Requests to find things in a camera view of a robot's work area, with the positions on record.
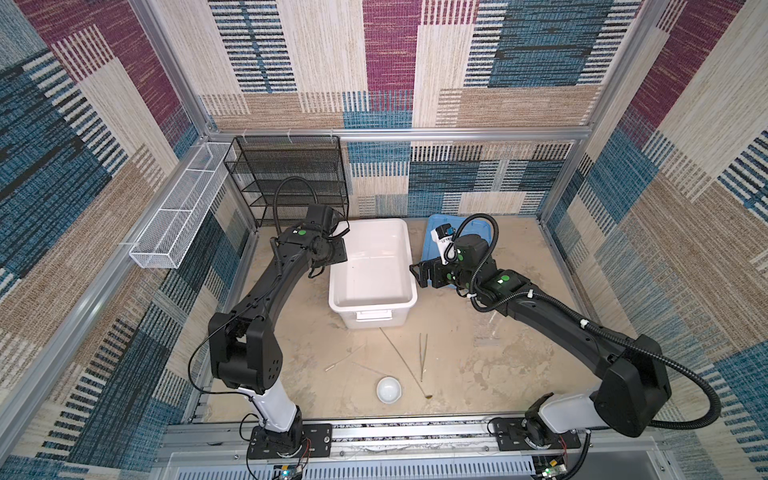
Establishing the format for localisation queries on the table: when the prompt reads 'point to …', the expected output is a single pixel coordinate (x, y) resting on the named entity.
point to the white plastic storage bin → (375, 287)
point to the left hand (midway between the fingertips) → (337, 248)
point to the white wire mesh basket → (159, 245)
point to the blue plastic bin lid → (431, 249)
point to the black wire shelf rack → (263, 165)
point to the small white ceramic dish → (389, 389)
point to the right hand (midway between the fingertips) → (425, 267)
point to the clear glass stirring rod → (332, 366)
